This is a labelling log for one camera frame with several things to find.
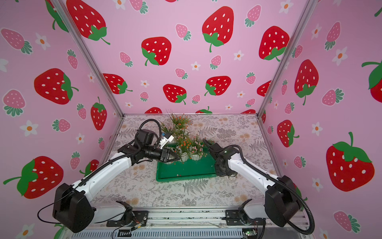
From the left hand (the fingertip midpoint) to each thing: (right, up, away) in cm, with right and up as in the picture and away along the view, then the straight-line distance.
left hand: (179, 158), depth 73 cm
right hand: (+23, -10, +9) cm, 27 cm away
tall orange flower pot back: (-3, +18, +26) cm, 32 cm away
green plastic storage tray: (+14, -10, +20) cm, 26 cm away
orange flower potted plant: (+1, +3, +17) cm, 17 cm away
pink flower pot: (+9, +2, +11) cm, 14 cm away
